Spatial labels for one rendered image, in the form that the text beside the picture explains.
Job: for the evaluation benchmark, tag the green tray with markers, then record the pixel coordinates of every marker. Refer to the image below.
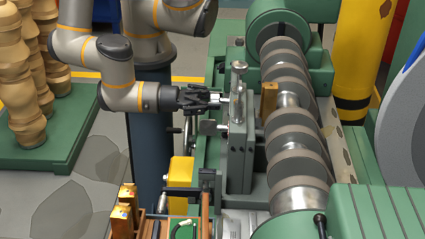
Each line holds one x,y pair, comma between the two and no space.
196,229

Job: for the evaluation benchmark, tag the grey bolt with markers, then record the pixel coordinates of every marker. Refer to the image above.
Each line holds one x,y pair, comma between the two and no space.
239,42

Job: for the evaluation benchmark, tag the blue wheel guard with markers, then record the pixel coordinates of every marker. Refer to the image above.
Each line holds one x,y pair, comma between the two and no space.
415,55

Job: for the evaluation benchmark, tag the grey clamp bracket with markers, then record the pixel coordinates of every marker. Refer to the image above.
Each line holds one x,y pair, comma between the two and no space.
217,186

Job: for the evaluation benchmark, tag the grey grinding wheel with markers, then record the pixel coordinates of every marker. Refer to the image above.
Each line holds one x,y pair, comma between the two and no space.
395,133

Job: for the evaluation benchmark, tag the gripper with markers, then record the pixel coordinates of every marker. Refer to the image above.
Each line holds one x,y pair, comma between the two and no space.
169,98

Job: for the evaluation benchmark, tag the green grinder body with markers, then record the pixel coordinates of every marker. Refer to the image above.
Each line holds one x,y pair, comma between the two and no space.
365,212

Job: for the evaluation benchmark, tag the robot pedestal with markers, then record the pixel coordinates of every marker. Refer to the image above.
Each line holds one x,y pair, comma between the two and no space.
149,159

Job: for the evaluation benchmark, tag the black ball lever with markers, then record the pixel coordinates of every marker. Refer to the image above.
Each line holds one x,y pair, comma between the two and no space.
319,220

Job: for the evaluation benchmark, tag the grey steady rest body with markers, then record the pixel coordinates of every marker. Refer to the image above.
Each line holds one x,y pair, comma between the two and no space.
237,156

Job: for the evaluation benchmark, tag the black flat bar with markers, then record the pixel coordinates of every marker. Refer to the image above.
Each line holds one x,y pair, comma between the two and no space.
156,229

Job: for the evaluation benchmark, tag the copper rod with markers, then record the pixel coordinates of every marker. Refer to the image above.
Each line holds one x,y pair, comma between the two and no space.
206,216

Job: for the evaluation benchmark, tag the grey crankshaft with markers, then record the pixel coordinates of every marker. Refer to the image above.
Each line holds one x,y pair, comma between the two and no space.
292,159

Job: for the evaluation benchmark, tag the black clamp lever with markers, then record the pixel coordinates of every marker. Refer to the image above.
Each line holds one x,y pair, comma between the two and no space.
181,191

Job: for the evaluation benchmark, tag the green pallet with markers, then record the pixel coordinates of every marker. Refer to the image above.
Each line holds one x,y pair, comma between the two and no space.
66,139

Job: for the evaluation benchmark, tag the beige way cover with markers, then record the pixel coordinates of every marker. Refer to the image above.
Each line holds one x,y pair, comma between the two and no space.
338,146

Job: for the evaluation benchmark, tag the silver lock screw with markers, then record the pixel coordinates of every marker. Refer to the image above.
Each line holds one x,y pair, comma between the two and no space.
225,99

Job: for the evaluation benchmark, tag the silver handwheel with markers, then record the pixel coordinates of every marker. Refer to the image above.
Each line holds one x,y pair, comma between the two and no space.
188,136

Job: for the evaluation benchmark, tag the yellow pillar with black band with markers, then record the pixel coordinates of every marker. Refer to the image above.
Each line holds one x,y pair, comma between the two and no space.
358,50

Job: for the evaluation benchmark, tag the grey square knob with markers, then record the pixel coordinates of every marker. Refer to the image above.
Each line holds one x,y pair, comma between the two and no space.
208,127

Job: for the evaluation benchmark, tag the yellow box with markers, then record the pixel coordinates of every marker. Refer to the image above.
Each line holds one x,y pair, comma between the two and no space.
180,176

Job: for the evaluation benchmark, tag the silver round top knob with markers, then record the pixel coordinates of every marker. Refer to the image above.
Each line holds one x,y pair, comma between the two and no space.
239,67

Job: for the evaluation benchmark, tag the blue cabinet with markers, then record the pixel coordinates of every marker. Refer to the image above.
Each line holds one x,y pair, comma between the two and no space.
106,13

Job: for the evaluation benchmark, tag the tan crankshaft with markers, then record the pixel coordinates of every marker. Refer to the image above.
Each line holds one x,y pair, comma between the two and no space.
20,83
41,76
58,66

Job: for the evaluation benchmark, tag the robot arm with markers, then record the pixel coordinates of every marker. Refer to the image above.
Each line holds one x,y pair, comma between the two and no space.
116,66

